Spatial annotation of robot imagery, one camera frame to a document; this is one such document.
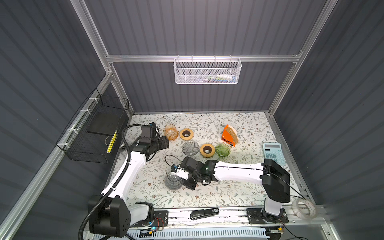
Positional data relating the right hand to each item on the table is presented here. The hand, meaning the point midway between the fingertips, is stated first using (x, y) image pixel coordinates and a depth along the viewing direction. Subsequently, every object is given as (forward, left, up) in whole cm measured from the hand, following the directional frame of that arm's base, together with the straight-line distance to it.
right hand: (183, 182), depth 79 cm
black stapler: (-15, -7, -1) cm, 16 cm away
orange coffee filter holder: (+30, -28, +1) cm, 41 cm away
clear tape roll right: (-13, -65, -6) cm, 66 cm away
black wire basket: (+14, +45, +23) cm, 52 cm away
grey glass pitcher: (-1, +5, +4) cm, 7 cm away
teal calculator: (+22, -57, -6) cm, 62 cm away
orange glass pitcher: (+37, +12, -4) cm, 39 cm away
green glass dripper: (+23, -24, -6) cm, 34 cm away
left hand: (+19, +11, +11) cm, 25 cm away
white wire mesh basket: (+76, -15, +20) cm, 81 cm away
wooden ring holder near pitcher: (+33, 0, -6) cm, 34 cm away
